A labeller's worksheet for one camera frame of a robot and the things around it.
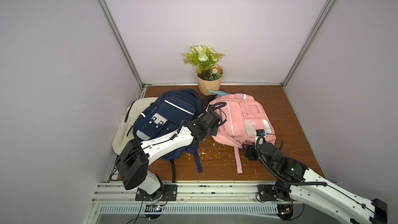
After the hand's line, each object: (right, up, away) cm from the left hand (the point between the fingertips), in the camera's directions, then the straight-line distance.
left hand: (215, 124), depth 82 cm
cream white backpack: (-55, -7, +10) cm, 57 cm away
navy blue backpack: (-29, +5, +15) cm, 33 cm away
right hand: (+16, -7, -6) cm, 18 cm away
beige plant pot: (-5, +23, +21) cm, 32 cm away
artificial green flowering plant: (-7, +40, +13) cm, 42 cm away
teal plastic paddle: (+5, +17, +23) cm, 29 cm away
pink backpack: (+19, +3, +10) cm, 22 cm away
